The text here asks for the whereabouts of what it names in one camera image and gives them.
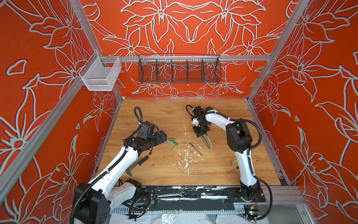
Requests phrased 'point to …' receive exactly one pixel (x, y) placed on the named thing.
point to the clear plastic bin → (100, 73)
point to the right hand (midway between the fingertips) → (195, 134)
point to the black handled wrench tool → (139, 162)
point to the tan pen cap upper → (171, 138)
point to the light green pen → (209, 141)
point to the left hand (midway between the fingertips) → (160, 137)
